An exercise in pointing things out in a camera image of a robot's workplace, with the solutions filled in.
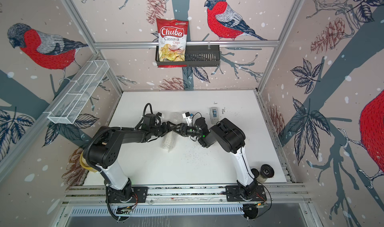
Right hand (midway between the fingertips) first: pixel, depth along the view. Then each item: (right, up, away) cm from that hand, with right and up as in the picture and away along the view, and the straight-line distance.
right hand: (172, 130), depth 88 cm
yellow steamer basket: (-47, -16, -8) cm, 50 cm away
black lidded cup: (+49, -16, -17) cm, 54 cm away
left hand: (+2, +2, +6) cm, 7 cm away
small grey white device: (+27, +9, +13) cm, 31 cm away
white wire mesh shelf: (-48, +22, -10) cm, 54 cm away
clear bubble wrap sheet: (-2, -6, 0) cm, 6 cm away
